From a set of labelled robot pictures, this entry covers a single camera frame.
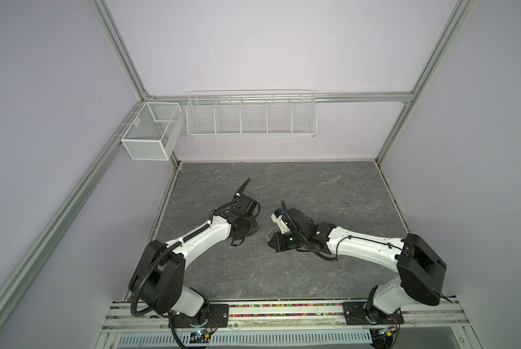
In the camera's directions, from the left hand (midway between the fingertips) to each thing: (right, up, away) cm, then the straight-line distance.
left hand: (253, 231), depth 87 cm
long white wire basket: (-2, +52, +12) cm, 53 cm away
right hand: (+6, -4, -6) cm, 10 cm away
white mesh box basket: (-47, +42, +13) cm, 65 cm away
